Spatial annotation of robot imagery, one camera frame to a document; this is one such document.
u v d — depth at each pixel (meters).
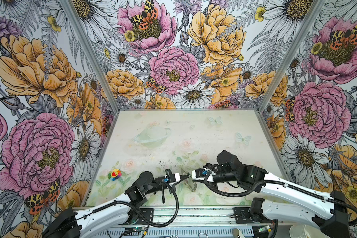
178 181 0.59
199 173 0.54
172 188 0.64
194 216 0.76
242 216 0.73
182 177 0.68
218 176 0.58
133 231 0.72
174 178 0.58
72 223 0.45
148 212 0.76
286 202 0.47
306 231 0.68
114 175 0.87
